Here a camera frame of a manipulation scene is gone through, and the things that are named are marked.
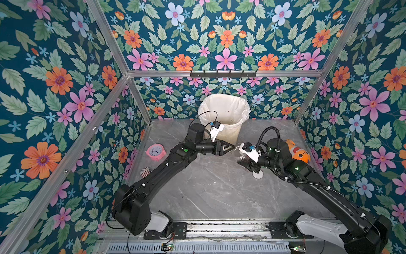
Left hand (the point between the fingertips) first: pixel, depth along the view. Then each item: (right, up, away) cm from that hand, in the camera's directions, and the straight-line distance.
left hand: (233, 147), depth 70 cm
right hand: (+6, -2, +2) cm, 6 cm away
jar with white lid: (+2, -3, -5) cm, 6 cm away
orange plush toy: (+41, -5, +22) cm, 47 cm away
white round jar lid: (+18, -18, +20) cm, 33 cm away
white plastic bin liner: (0, +21, +26) cm, 33 cm away
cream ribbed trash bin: (0, +7, +14) cm, 16 cm away
